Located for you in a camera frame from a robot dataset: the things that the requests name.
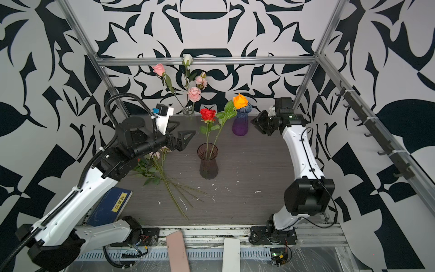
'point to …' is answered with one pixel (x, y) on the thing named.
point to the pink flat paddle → (177, 254)
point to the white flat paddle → (231, 255)
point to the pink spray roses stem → (194, 93)
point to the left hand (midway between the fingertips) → (186, 122)
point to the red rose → (208, 115)
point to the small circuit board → (278, 256)
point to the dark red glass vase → (208, 153)
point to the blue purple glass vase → (240, 126)
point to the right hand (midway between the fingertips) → (253, 120)
